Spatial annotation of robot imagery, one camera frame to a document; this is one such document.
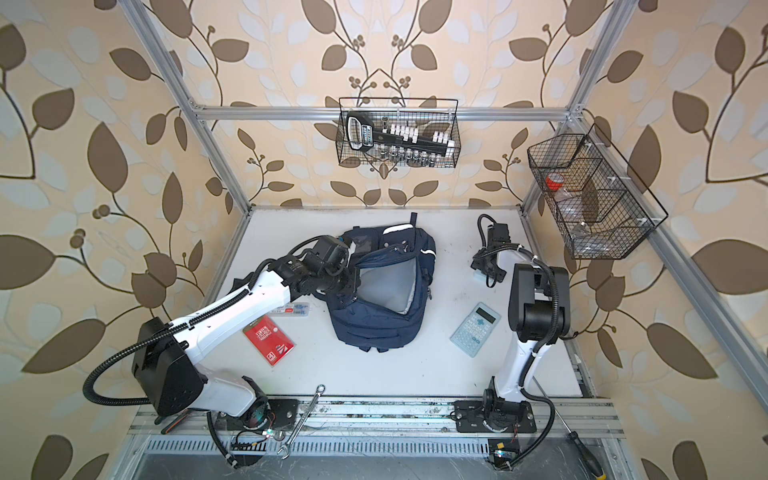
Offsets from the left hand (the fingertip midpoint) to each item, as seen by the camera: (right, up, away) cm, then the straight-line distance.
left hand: (365, 279), depth 79 cm
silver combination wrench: (-18, -39, -9) cm, 44 cm away
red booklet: (-29, -20, +10) cm, 37 cm away
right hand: (+39, 0, +21) cm, 45 cm away
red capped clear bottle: (+52, +26, +2) cm, 58 cm away
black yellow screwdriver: (+52, -39, -12) cm, 67 cm away
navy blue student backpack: (+7, -5, +10) cm, 13 cm away
